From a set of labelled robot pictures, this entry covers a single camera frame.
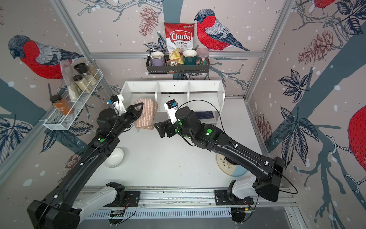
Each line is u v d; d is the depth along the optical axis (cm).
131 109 60
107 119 50
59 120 69
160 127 56
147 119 67
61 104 66
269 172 39
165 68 87
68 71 72
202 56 84
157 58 80
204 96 87
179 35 78
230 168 83
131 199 73
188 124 47
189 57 81
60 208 38
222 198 73
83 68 78
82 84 76
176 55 84
